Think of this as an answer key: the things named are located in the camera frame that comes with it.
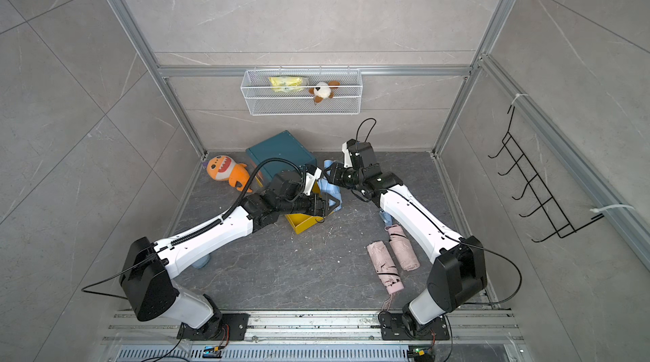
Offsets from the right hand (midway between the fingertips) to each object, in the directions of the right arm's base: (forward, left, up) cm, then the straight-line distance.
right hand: (329, 172), depth 80 cm
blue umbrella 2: (-6, -21, -21) cm, 30 cm away
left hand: (-9, -1, -1) cm, 9 cm away
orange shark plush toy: (+17, +45, -16) cm, 51 cm away
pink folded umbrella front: (-23, -18, -21) cm, 36 cm away
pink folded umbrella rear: (-19, -27, -23) cm, 40 cm away
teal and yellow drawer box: (+17, +17, -4) cm, 24 cm away
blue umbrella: (-7, 0, +1) cm, 7 cm away
